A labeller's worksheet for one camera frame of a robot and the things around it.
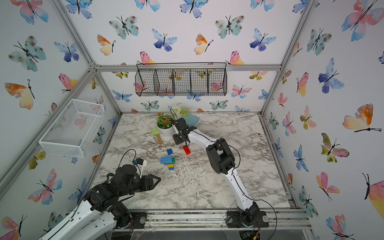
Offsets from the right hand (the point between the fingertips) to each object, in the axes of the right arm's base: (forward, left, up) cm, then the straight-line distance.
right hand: (179, 135), depth 103 cm
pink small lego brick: (-9, -7, -2) cm, 11 cm away
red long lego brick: (-10, -6, -2) cm, 12 cm away
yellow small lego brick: (-22, +3, -2) cm, 22 cm away
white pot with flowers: (+1, +9, +9) cm, 13 cm away
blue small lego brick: (-23, +2, -3) cm, 23 cm away
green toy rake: (+5, +18, -4) cm, 19 cm away
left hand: (-34, +5, +10) cm, 36 cm away
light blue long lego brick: (-23, +3, +8) cm, 24 cm away
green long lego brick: (-23, 0, +6) cm, 23 cm away
